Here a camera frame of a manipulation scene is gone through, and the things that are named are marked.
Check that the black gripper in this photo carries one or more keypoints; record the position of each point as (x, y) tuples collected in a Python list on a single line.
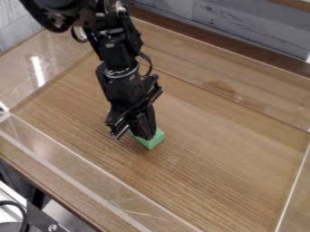
[(131, 94)]

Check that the green rectangular block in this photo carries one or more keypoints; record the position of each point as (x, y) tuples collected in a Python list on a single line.
[(150, 144)]

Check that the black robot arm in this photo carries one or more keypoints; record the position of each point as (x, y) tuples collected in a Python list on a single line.
[(107, 26)]

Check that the black metal frame base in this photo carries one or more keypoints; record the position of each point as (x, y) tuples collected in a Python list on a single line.
[(40, 222)]

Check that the clear acrylic enclosure wall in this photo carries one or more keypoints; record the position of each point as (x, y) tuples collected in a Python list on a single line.
[(229, 171)]

